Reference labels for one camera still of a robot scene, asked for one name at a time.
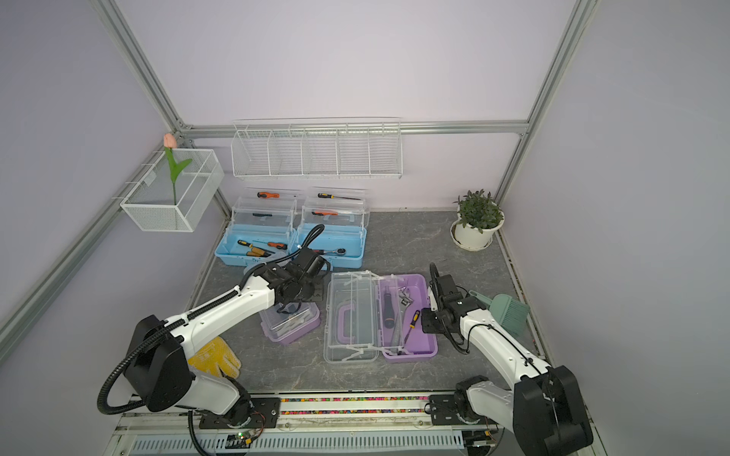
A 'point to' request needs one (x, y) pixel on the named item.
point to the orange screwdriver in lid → (265, 195)
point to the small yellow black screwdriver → (412, 325)
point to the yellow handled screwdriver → (243, 242)
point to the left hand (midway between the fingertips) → (315, 292)
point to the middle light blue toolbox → (344, 214)
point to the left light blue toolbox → (261, 227)
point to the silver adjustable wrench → (405, 299)
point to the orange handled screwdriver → (281, 246)
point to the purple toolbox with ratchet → (285, 328)
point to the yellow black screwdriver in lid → (330, 196)
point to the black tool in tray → (261, 215)
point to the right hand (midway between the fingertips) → (429, 320)
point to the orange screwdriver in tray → (325, 213)
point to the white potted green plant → (478, 218)
